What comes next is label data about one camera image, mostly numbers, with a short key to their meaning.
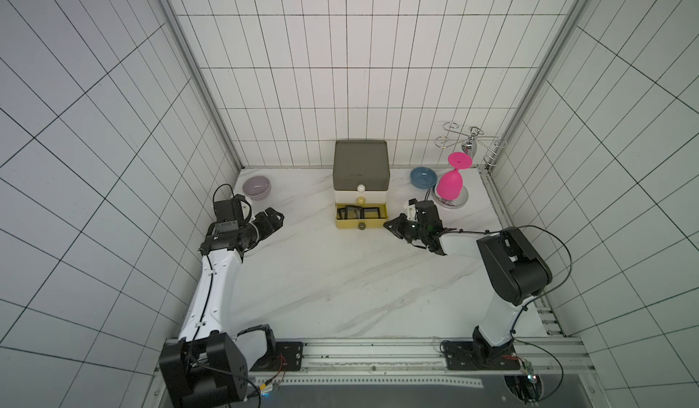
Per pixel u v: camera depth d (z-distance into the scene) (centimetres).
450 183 93
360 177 91
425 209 76
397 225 85
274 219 73
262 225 71
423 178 114
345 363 73
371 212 103
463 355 73
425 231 77
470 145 88
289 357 73
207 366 38
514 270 50
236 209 62
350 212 102
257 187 109
